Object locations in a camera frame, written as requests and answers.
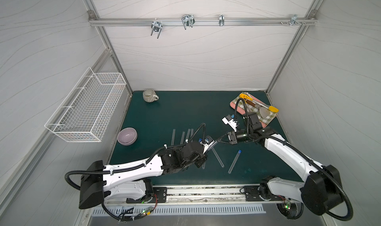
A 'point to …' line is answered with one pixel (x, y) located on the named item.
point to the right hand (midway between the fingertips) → (219, 140)
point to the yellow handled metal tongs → (246, 96)
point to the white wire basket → (81, 112)
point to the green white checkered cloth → (254, 110)
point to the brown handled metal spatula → (264, 113)
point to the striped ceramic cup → (149, 95)
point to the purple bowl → (127, 136)
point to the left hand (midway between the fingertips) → (206, 151)
